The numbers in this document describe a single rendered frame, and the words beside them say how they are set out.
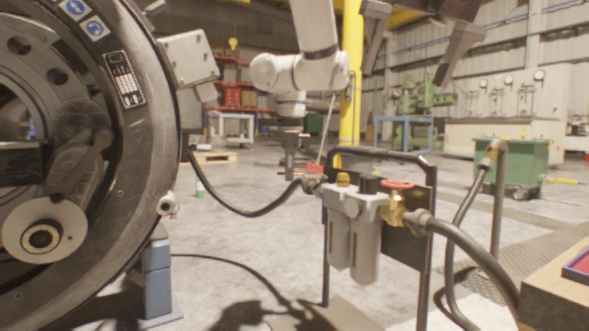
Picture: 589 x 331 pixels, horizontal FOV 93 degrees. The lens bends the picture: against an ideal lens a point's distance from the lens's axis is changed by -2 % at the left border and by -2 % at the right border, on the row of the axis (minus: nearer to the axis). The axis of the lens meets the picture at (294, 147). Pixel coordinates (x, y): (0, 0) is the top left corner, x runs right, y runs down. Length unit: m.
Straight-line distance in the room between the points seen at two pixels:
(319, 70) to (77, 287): 0.63
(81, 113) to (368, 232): 0.66
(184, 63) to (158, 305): 0.77
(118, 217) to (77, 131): 0.17
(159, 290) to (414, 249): 0.77
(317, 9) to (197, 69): 0.28
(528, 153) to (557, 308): 2.82
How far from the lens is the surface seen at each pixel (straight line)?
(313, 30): 0.64
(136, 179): 0.62
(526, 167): 3.20
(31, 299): 0.69
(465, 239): 0.63
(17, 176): 0.61
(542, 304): 0.41
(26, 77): 0.75
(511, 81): 6.87
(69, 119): 0.66
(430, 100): 11.41
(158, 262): 1.05
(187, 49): 0.67
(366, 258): 0.77
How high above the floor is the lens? 0.63
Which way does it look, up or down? 4 degrees down
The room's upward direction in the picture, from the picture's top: 1 degrees clockwise
